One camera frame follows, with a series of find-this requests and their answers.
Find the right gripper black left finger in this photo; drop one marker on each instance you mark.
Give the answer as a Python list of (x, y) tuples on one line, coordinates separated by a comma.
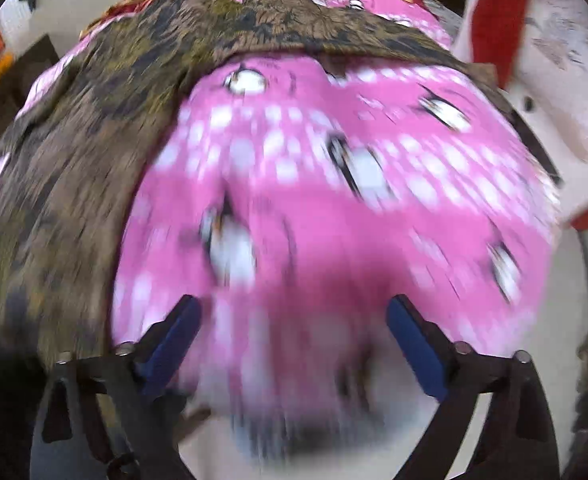
[(99, 417)]

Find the brown yellow floral garment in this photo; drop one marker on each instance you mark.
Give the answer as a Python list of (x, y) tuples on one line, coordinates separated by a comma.
[(99, 135)]

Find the pink penguin bedspread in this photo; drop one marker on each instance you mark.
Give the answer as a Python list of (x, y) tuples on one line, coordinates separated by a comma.
[(334, 219)]

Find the dark wooden desk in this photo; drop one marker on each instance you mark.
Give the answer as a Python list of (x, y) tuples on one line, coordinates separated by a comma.
[(17, 81)]

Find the white red hanging garment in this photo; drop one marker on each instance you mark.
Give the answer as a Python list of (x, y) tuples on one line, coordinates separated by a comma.
[(551, 68)]

